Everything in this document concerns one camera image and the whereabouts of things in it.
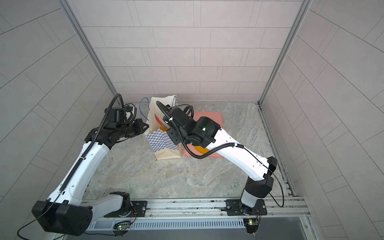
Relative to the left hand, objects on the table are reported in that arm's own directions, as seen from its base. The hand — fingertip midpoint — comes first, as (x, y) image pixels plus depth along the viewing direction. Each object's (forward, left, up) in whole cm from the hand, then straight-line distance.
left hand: (152, 123), depth 73 cm
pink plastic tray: (+24, -36, -26) cm, 50 cm away
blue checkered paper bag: (-6, -3, -5) cm, 8 cm away
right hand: (-8, -12, +6) cm, 15 cm away
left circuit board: (-41, +10, -21) cm, 47 cm away
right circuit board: (-39, -48, -25) cm, 67 cm away
